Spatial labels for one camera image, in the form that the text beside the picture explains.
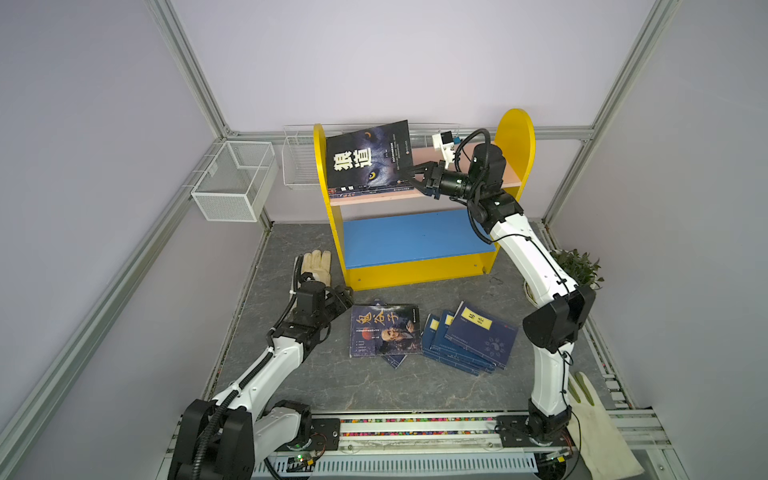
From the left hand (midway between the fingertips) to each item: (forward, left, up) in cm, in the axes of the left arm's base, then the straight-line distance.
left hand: (347, 297), depth 86 cm
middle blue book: (-12, -26, -9) cm, 30 cm away
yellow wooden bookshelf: (+21, -18, 0) cm, 28 cm away
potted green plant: (+2, -68, +6) cm, 68 cm away
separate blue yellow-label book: (-16, -13, -9) cm, 22 cm away
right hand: (+12, -16, +33) cm, 39 cm away
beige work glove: (+21, +13, -12) cm, 28 cm away
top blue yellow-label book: (-10, -39, -9) cm, 42 cm away
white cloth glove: (-39, -62, -11) cm, 75 cm away
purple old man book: (-8, -9, -7) cm, 13 cm away
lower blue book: (-17, -29, -10) cm, 35 cm away
